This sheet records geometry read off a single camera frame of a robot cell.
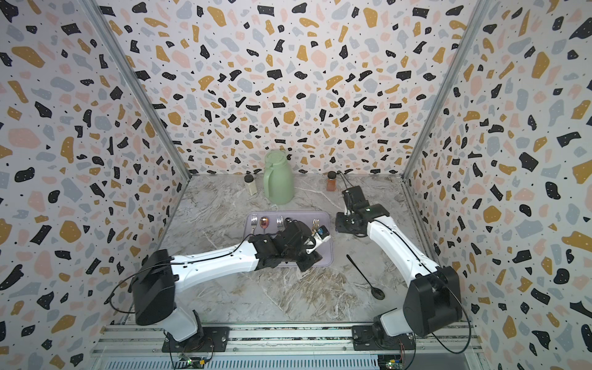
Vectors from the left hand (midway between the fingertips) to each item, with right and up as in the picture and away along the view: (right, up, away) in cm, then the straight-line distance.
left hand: (320, 251), depth 78 cm
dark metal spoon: (-14, +9, +25) cm, 30 cm away
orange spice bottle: (+7, +25, +36) cm, 44 cm away
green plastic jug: (-17, +26, +18) cm, 36 cm away
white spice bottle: (-32, +25, +30) cm, 50 cm away
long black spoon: (+21, -16, +5) cm, 27 cm away
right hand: (+8, +8, +7) cm, 14 cm away
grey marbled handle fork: (-29, +8, +25) cm, 39 cm away
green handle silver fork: (-17, +7, +25) cm, 31 cm away
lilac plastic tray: (-6, +8, +31) cm, 32 cm away
